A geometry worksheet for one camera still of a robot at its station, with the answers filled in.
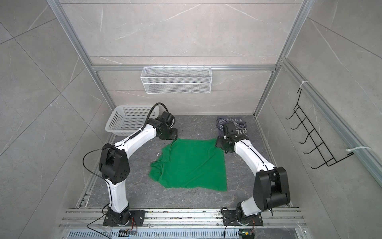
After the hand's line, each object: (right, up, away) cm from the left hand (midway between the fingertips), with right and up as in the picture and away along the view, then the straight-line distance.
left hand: (175, 133), depth 93 cm
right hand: (+29, -6, -3) cm, 29 cm away
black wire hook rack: (+67, -8, -32) cm, 75 cm away
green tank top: (+9, -20, 0) cm, 22 cm away
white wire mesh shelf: (0, +36, +9) cm, 37 cm away
